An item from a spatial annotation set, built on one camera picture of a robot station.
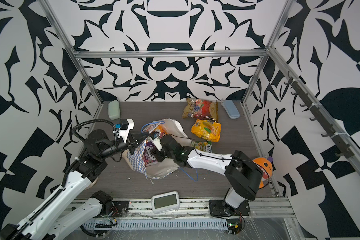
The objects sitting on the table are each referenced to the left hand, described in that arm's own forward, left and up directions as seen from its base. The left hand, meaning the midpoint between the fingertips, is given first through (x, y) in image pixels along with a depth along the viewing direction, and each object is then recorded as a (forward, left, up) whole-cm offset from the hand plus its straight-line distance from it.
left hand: (148, 130), depth 64 cm
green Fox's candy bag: (+9, -30, -32) cm, 45 cm away
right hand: (+2, +1, -19) cm, 20 cm away
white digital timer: (-22, -6, -29) cm, 37 cm away
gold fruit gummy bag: (+36, -29, -27) cm, 53 cm away
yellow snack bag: (+19, -32, -29) cm, 47 cm away
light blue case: (+38, -52, -30) cm, 71 cm away
